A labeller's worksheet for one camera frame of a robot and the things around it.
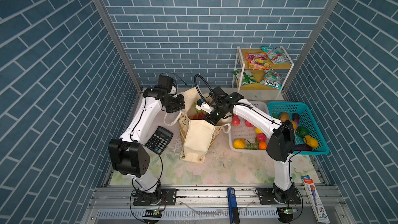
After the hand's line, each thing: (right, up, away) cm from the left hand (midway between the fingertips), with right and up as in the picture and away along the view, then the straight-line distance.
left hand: (186, 105), depth 82 cm
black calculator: (-17, -21, +9) cm, 29 cm away
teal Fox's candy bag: (+55, +17, +20) cm, 61 cm away
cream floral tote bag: (+6, -15, -6) cm, 18 cm away
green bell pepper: (+68, -16, +9) cm, 71 cm away
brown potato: (+61, -7, +17) cm, 64 cm away
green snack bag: (+39, +18, +20) cm, 48 cm away
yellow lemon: (+30, -22, +4) cm, 37 cm away
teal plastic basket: (+74, -10, +14) cm, 76 cm away
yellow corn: (+69, -20, +3) cm, 72 cm away
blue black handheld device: (+23, -48, -14) cm, 55 cm away
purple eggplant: (+70, -9, +19) cm, 73 cm away
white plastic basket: (+35, -19, +12) cm, 42 cm away
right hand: (+9, -9, 0) cm, 13 cm away
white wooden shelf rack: (+56, +21, +7) cm, 60 cm away
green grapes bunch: (+37, -24, +5) cm, 44 cm away
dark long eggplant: (+66, -24, +6) cm, 71 cm away
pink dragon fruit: (+6, -6, +9) cm, 13 cm away
